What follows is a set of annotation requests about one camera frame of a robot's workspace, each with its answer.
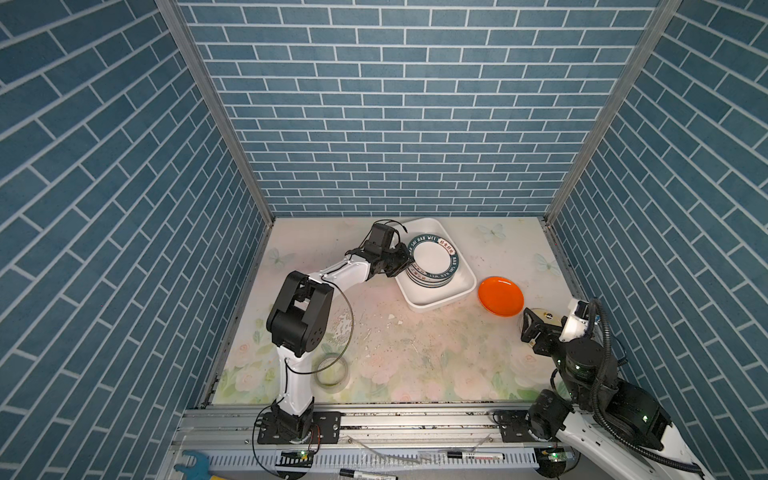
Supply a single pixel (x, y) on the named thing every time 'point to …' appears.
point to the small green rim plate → (434, 256)
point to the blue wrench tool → (201, 470)
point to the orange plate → (501, 296)
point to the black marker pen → (366, 475)
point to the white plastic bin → (419, 298)
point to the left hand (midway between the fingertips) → (417, 258)
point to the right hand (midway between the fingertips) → (538, 312)
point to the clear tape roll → (333, 377)
